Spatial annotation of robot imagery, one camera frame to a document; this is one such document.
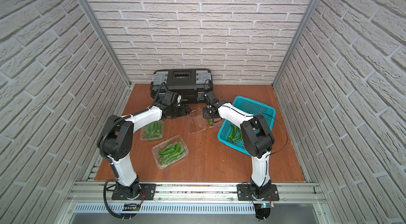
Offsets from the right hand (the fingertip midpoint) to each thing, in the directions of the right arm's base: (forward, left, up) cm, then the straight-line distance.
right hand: (210, 112), depth 96 cm
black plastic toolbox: (+13, +11, +13) cm, 21 cm away
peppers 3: (-23, +23, -3) cm, 33 cm away
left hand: (+2, +13, +3) cm, 13 cm away
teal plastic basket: (-12, -11, -5) cm, 17 cm away
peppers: (-9, +34, -2) cm, 36 cm away
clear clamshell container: (-1, +9, -10) cm, 13 cm away
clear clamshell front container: (-19, +28, -1) cm, 34 cm away
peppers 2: (-11, +1, +9) cm, 14 cm away
